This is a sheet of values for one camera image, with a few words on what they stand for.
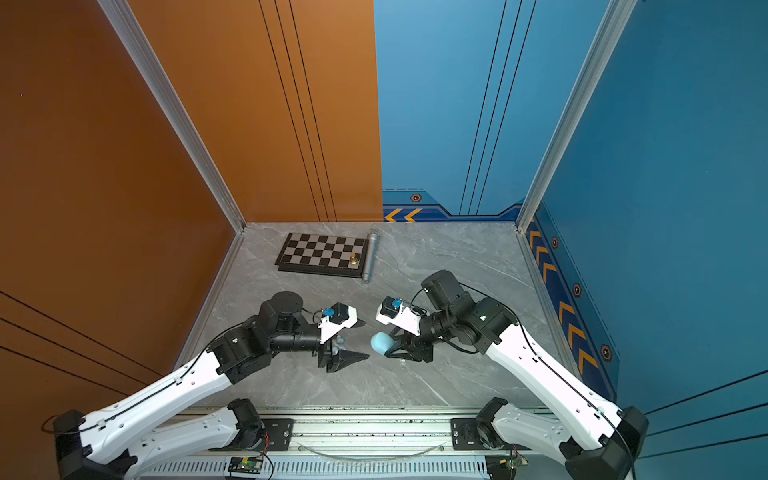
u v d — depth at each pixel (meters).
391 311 0.55
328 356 0.57
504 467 0.71
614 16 0.70
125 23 0.71
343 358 0.56
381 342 0.63
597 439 0.37
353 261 1.03
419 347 0.57
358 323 0.56
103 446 0.40
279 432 0.74
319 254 1.06
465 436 0.72
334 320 0.54
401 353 0.60
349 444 0.73
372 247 1.11
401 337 0.65
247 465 0.72
